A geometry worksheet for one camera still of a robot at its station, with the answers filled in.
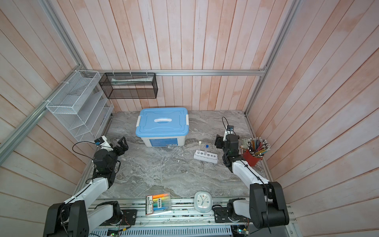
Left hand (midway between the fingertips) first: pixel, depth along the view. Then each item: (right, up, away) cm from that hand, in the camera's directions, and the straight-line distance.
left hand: (120, 142), depth 85 cm
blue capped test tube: (+53, -7, +13) cm, 55 cm away
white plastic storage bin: (+24, -1, +9) cm, 26 cm away
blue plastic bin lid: (+24, +12, +8) cm, 28 cm away
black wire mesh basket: (-3, +39, +21) cm, 45 cm away
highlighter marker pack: (+24, -32, -8) cm, 41 cm away
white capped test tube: (+47, -5, +6) cm, 48 cm away
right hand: (+62, +4, +4) cm, 62 cm away
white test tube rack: (+54, -10, +7) cm, 56 cm away
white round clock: (+48, -31, -9) cm, 58 cm away
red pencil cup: (+77, -10, -1) cm, 78 cm away
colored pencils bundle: (+82, -3, +2) cm, 83 cm away
